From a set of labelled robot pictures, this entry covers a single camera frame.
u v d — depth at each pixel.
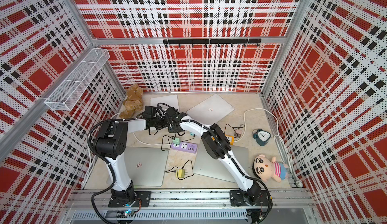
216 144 0.60
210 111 1.14
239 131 0.97
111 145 0.53
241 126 1.01
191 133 0.83
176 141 0.87
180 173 0.80
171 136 0.93
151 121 0.86
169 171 0.79
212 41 0.89
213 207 0.72
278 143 0.96
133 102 1.00
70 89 0.72
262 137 0.92
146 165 0.84
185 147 0.89
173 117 0.78
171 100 1.19
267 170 0.75
